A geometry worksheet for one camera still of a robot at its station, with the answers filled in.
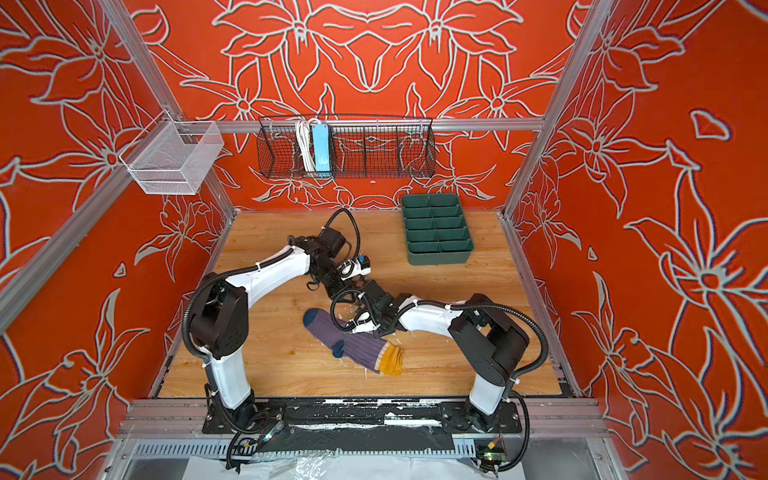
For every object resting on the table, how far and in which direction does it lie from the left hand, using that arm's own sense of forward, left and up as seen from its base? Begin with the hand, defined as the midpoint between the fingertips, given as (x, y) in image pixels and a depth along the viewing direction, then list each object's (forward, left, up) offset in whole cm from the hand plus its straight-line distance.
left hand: (350, 290), depth 89 cm
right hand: (-4, -6, -6) cm, 9 cm away
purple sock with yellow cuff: (-16, -6, -7) cm, 18 cm away
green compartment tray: (+28, -28, -1) cm, 39 cm away
